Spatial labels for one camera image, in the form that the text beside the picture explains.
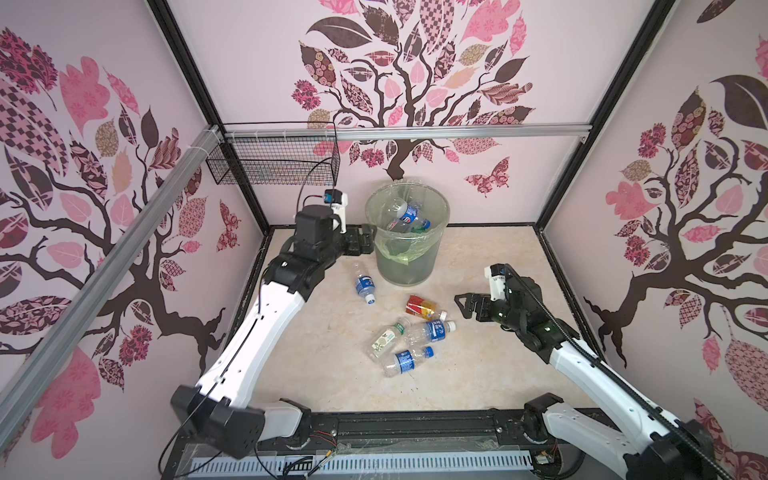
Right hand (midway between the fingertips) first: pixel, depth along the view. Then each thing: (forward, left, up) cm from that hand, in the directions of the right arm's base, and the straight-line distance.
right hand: (469, 294), depth 80 cm
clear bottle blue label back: (+12, +30, -12) cm, 35 cm away
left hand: (+8, +28, +17) cm, 34 cm away
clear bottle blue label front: (-14, +18, -12) cm, 26 cm away
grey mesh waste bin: (+15, +12, -9) cm, 21 cm away
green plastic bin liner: (+12, +17, +10) cm, 22 cm away
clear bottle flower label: (-8, +23, -11) cm, 27 cm away
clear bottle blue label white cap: (-4, +12, -15) cm, 20 cm away
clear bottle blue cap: (+25, +16, +8) cm, 30 cm away
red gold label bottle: (+3, +11, -13) cm, 17 cm away
